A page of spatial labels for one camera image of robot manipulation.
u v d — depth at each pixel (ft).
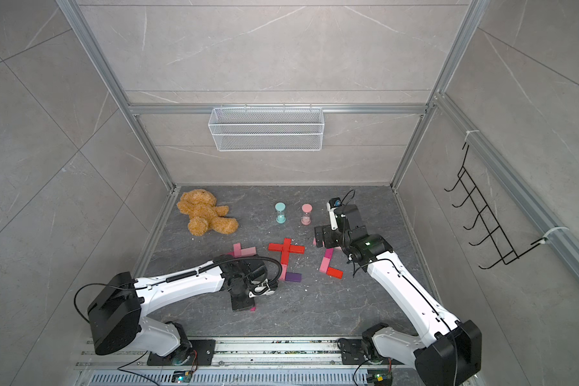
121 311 1.35
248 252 3.13
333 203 2.25
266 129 3.30
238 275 1.94
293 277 2.95
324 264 3.04
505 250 2.02
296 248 3.22
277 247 3.26
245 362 2.40
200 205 3.31
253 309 2.38
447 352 1.21
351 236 1.87
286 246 3.22
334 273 2.96
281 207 3.29
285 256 3.13
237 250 3.13
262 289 2.34
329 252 3.13
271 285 2.35
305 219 3.42
